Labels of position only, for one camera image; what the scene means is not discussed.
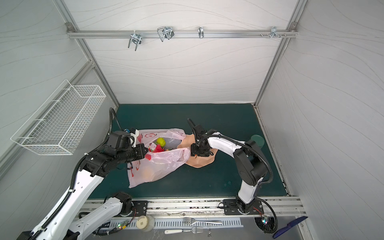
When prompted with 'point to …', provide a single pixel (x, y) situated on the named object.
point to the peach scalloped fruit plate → (194, 161)
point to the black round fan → (267, 224)
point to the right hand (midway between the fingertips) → (197, 150)
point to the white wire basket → (60, 124)
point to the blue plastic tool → (292, 223)
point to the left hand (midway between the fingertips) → (151, 147)
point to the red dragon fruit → (158, 148)
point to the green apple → (161, 141)
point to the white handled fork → (195, 230)
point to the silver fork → (190, 221)
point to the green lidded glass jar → (258, 139)
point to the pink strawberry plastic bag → (155, 164)
